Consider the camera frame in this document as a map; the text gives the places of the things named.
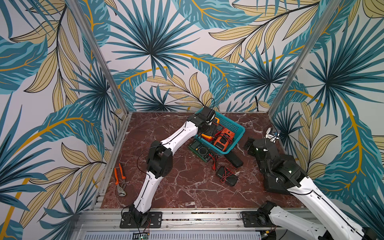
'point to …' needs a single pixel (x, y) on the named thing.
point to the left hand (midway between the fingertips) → (210, 131)
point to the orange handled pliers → (120, 181)
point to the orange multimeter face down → (223, 141)
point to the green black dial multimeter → (202, 150)
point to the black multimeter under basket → (234, 159)
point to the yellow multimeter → (205, 129)
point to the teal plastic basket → (225, 122)
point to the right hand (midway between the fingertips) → (256, 142)
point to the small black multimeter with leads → (226, 176)
